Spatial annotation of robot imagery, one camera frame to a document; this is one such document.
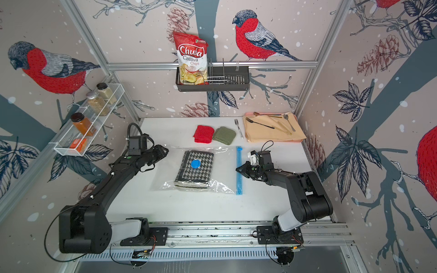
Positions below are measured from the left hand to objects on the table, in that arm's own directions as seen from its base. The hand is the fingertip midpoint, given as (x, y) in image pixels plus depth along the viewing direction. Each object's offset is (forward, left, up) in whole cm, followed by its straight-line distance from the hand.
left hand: (168, 147), depth 86 cm
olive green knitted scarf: (+17, -29, -12) cm, 36 cm away
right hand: (-6, -36, -11) cm, 38 cm away
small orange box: (-11, +28, +19) cm, 35 cm away
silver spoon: (+37, -74, -15) cm, 85 cm away
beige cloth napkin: (+22, -50, -15) cm, 56 cm away
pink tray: (+40, -46, -16) cm, 63 cm away
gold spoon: (+40, -53, -15) cm, 68 cm away
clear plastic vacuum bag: (-12, -28, -12) cm, 33 cm away
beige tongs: (+25, -72, -16) cm, 77 cm away
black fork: (+33, -48, -15) cm, 60 cm away
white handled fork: (+32, -37, -15) cm, 52 cm away
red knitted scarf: (+17, -16, -10) cm, 25 cm away
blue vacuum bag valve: (-3, -13, -12) cm, 18 cm away
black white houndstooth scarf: (-11, -11, -12) cm, 20 cm away
